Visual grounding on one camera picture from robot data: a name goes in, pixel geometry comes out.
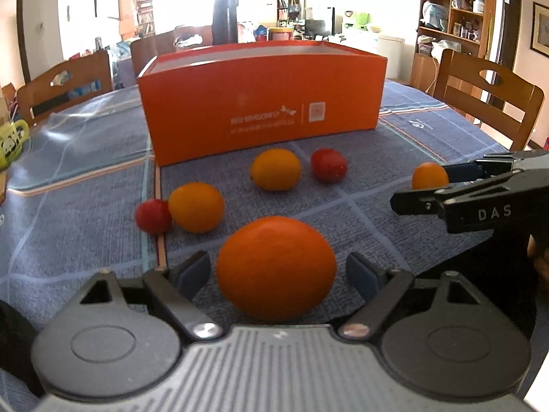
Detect dark framed picture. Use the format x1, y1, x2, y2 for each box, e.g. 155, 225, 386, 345
529, 2, 549, 57

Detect wooden bookshelf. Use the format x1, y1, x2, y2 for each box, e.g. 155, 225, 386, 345
135, 0, 155, 37

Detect large orange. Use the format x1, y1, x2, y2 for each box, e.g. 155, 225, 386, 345
217, 217, 337, 322

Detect dark bookshelf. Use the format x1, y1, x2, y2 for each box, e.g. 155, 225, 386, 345
277, 0, 302, 31

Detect small orange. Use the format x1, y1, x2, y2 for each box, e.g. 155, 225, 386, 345
412, 162, 449, 190
168, 183, 225, 233
250, 149, 302, 192

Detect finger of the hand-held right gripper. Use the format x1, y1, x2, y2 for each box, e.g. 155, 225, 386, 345
442, 153, 522, 183
390, 180, 472, 217

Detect blue patterned tablecloth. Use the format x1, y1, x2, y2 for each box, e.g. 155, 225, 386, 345
0, 78, 549, 412

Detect wooden dining chair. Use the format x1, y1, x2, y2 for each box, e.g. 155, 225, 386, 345
16, 49, 114, 128
130, 25, 214, 79
432, 48, 545, 152

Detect orange cardboard box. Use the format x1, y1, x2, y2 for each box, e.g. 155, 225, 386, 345
136, 41, 389, 168

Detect black thermos flask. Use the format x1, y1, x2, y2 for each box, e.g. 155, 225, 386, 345
212, 0, 239, 46

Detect red tomato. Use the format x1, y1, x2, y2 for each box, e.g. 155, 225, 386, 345
311, 149, 348, 183
136, 199, 173, 234

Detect wooden shelf unit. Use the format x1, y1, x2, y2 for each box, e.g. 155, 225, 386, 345
412, 0, 494, 91

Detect white bin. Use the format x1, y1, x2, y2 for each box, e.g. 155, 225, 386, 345
376, 34, 405, 81

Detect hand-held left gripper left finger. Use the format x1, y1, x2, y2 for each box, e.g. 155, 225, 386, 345
79, 250, 224, 340

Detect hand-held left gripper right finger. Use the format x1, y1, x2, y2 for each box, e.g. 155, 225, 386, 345
337, 252, 478, 340

